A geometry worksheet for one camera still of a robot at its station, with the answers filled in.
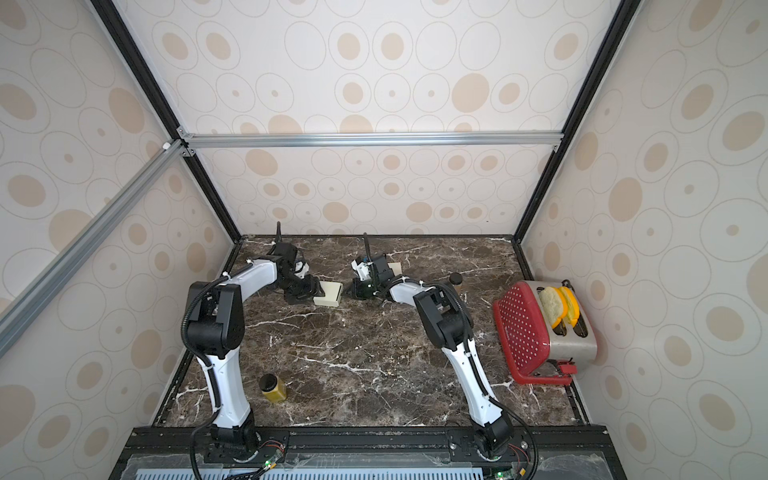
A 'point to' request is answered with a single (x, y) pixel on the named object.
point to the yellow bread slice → (573, 306)
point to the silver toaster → (570, 337)
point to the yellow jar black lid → (273, 388)
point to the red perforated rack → (526, 342)
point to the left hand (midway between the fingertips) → (320, 291)
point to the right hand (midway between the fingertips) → (339, 298)
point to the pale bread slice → (554, 305)
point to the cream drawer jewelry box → (333, 294)
